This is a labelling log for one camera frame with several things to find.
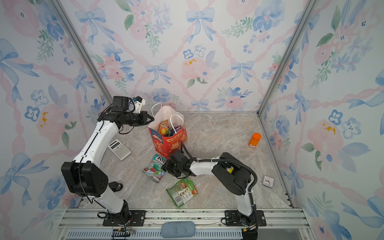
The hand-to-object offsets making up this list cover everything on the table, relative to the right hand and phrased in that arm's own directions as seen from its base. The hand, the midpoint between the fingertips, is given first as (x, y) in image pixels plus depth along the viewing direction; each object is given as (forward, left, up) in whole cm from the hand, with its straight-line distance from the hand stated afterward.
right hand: (162, 169), depth 88 cm
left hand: (+19, +3, +24) cm, 31 cm away
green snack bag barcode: (-12, -13, -2) cm, 17 cm away
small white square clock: (-5, -61, -4) cm, 62 cm away
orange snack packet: (+17, -2, +17) cm, 24 cm away
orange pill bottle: (+18, -57, +4) cm, 60 cm away
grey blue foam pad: (-29, -12, 0) cm, 32 cm away
